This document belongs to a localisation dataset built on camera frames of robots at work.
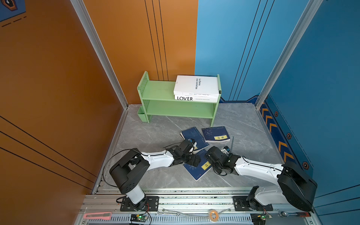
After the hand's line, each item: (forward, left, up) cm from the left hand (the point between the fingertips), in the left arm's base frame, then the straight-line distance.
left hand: (196, 158), depth 88 cm
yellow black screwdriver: (+11, -25, -2) cm, 28 cm away
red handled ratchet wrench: (-29, -42, +1) cm, 51 cm away
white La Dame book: (+32, 0, +32) cm, 45 cm away
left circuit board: (-31, +30, -3) cm, 44 cm away
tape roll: (-32, -7, -1) cm, 33 cm away
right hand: (-2, -5, 0) cm, 6 cm away
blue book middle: (+19, +2, 0) cm, 19 cm away
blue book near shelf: (+18, -15, 0) cm, 23 cm away
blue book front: (-5, -4, -1) cm, 7 cm away
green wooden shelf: (+28, +24, +23) cm, 44 cm away
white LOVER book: (+24, -6, +29) cm, 38 cm away
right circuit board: (-31, -31, -2) cm, 44 cm away
